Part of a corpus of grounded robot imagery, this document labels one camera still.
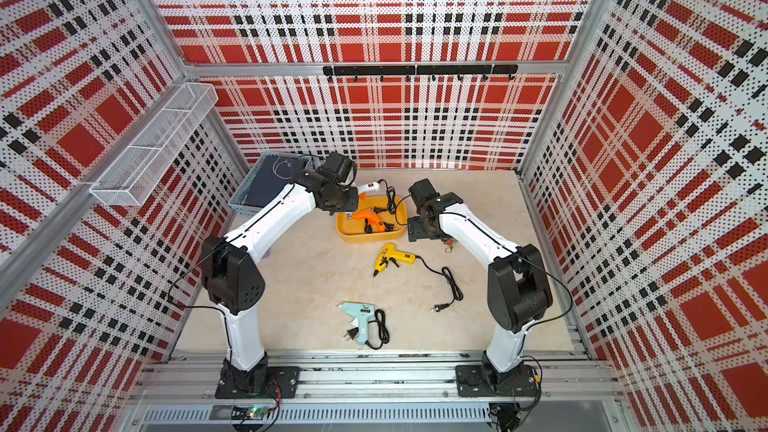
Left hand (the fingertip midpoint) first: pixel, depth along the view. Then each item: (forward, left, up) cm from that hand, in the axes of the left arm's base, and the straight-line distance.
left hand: (355, 202), depth 89 cm
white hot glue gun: (+6, -10, -3) cm, 12 cm away
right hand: (-7, -23, -6) cm, 25 cm away
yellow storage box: (-2, +2, -12) cm, 13 cm away
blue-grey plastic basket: (+22, +35, -10) cm, 43 cm away
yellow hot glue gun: (-9, -10, -15) cm, 20 cm away
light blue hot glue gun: (-28, -3, -16) cm, 32 cm away
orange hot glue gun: (+6, -2, -14) cm, 16 cm away
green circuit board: (-51, +23, -15) cm, 58 cm away
